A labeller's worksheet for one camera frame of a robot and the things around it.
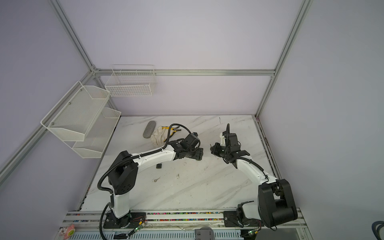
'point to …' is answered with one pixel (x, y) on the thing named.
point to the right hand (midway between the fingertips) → (209, 147)
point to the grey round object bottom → (205, 233)
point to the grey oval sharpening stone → (149, 129)
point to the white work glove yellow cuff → (159, 135)
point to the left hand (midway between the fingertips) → (197, 153)
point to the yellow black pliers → (173, 129)
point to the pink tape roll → (70, 231)
